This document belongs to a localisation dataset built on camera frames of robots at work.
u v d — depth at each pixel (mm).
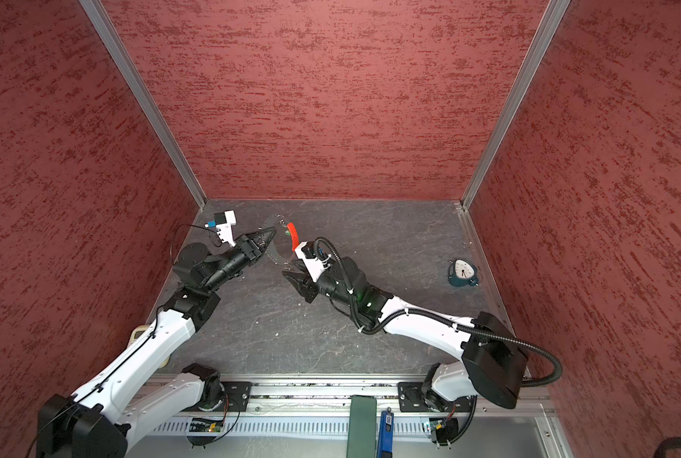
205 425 722
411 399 739
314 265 617
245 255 627
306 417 730
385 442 671
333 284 619
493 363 411
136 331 830
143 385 459
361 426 700
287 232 764
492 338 409
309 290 656
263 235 683
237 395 741
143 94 873
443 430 707
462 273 947
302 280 631
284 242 724
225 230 652
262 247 665
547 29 740
